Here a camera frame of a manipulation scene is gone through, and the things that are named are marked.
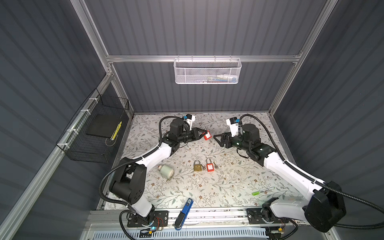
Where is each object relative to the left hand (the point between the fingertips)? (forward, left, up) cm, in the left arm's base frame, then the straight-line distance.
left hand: (206, 131), depth 81 cm
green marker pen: (-27, -26, -21) cm, 43 cm away
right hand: (-5, -6, +1) cm, 8 cm away
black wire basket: (-4, +57, +6) cm, 58 cm away
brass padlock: (-11, +5, -22) cm, 25 cm away
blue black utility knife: (-36, +14, -18) cm, 43 cm away
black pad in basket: (0, +52, +8) cm, 53 cm away
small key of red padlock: (-10, -6, -21) cm, 25 cm away
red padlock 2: (-11, -3, -20) cm, 23 cm away
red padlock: (-2, 0, -1) cm, 3 cm away
